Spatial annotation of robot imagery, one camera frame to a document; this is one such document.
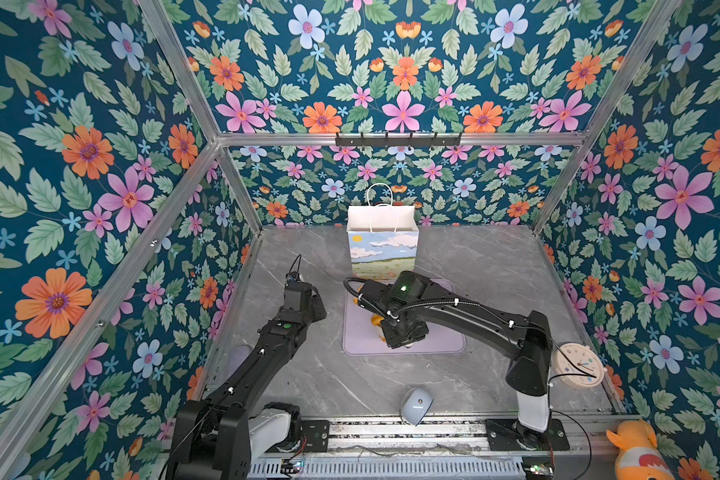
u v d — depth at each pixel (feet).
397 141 3.04
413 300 1.69
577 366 2.72
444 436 2.46
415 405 2.31
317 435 2.41
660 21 2.26
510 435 2.29
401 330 2.06
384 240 2.83
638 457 2.14
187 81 2.59
